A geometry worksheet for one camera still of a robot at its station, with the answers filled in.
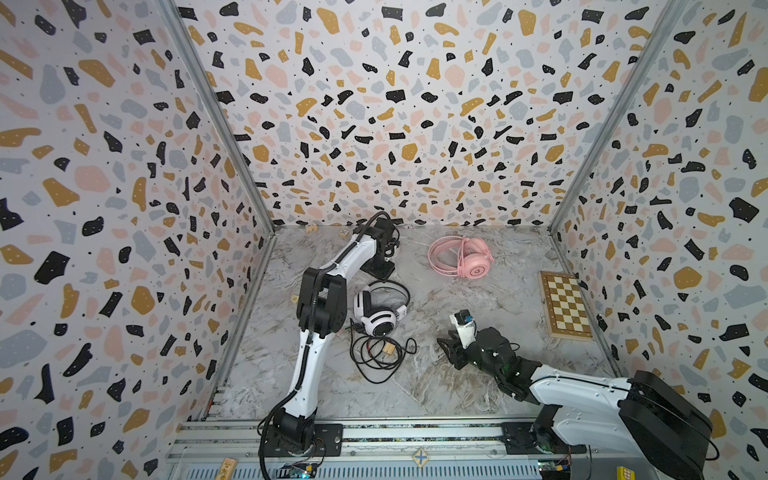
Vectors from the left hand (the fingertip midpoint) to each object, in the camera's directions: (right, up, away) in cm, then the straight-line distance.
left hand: (381, 269), depth 101 cm
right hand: (+18, -17, -18) cm, 30 cm away
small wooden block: (+3, -23, -12) cm, 26 cm away
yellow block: (+59, -45, -32) cm, 81 cm away
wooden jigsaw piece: (-30, +15, +20) cm, 39 cm away
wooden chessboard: (+60, -12, -5) cm, 61 cm away
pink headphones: (+24, +5, +13) cm, 27 cm away
